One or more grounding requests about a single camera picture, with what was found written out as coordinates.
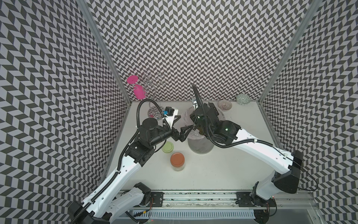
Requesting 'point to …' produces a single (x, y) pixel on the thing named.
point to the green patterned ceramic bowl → (243, 99)
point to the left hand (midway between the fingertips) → (186, 123)
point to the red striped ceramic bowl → (224, 105)
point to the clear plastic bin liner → (195, 134)
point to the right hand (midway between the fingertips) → (203, 109)
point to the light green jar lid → (168, 147)
